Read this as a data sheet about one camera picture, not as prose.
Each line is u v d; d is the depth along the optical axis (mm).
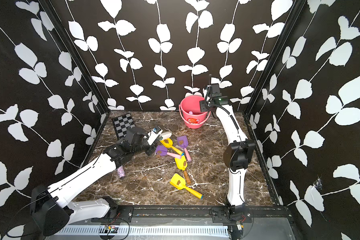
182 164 919
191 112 982
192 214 750
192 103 1082
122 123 1097
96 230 700
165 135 838
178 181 838
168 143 1011
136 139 584
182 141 1020
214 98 641
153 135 658
